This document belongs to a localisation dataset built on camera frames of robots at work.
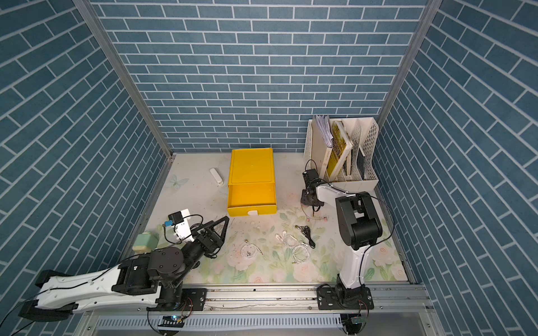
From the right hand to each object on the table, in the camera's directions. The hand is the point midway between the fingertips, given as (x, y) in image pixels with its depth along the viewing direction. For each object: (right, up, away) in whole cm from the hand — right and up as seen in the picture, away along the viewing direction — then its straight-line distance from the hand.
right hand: (310, 200), depth 101 cm
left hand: (-30, -2, -39) cm, 49 cm away
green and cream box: (-67, -14, -21) cm, 72 cm away
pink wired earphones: (+6, -8, -6) cm, 11 cm away
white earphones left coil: (-28, -18, -15) cm, 37 cm away
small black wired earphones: (-3, -12, -11) cm, 16 cm away
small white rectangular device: (-48, +11, +5) cm, 49 cm away
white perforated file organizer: (+27, +15, +6) cm, 32 cm away
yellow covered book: (+12, +25, -10) cm, 30 cm away
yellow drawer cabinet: (-27, +7, -15) cm, 32 cm away
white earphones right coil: (-7, -19, -17) cm, 27 cm away
